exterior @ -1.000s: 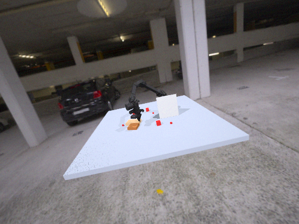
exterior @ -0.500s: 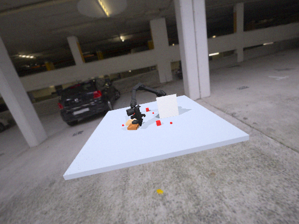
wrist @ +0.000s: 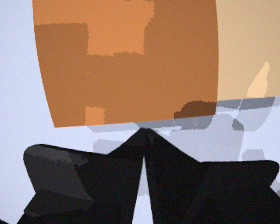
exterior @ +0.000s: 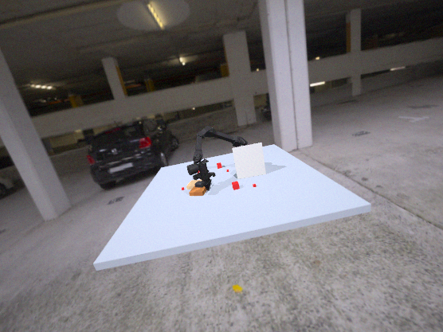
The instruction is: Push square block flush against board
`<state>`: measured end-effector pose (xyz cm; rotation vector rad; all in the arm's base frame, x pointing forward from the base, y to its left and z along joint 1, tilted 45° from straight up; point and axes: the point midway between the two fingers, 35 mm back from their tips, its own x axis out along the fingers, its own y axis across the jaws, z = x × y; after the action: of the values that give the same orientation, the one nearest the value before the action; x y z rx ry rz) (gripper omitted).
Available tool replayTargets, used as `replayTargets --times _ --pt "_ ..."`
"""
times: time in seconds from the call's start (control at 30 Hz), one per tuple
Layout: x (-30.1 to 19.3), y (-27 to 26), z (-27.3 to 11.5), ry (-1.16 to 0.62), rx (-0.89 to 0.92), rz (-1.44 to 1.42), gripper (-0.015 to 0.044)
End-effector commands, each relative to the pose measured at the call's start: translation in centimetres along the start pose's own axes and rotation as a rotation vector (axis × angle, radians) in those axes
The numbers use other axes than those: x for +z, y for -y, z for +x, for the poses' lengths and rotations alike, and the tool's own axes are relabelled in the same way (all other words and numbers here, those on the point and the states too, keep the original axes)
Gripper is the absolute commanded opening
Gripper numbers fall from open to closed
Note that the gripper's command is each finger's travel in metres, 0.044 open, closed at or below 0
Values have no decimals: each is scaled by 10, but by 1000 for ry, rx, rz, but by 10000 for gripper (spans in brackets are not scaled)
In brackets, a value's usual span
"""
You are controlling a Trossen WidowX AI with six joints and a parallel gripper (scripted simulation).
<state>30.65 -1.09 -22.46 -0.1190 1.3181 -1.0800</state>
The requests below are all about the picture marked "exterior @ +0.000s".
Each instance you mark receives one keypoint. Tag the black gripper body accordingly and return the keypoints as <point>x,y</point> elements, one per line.
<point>205,178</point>

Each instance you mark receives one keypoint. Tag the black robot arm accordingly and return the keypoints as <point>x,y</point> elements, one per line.
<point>208,131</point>

